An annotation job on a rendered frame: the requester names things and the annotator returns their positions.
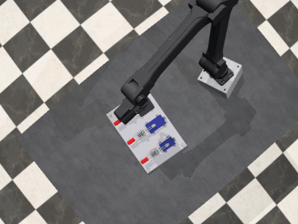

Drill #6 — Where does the blue rectangular block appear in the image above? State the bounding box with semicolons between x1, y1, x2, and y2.
159;137;175;151
145;115;166;133

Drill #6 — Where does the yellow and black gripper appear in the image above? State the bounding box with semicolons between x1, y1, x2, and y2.
139;98;155;117

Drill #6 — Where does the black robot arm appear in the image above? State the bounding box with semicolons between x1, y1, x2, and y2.
114;0;239;125

